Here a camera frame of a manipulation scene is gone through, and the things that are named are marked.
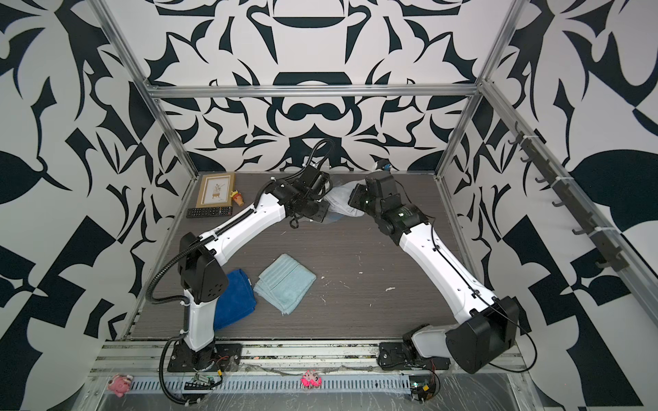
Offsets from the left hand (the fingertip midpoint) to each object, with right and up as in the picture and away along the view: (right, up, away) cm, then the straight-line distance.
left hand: (319, 205), depth 86 cm
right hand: (+10, +5, -9) cm, 14 cm away
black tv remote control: (-45, -3, +19) cm, 49 cm away
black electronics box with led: (+29, -50, -14) cm, 59 cm away
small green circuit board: (-29, -48, -14) cm, 58 cm away
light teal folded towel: (-12, -26, +1) cm, 29 cm away
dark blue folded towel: (-25, -30, -5) cm, 39 cm away
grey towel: (+6, +2, -9) cm, 11 cm away
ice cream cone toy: (-35, +3, +22) cm, 41 cm away
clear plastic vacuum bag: (+4, -4, -7) cm, 9 cm away
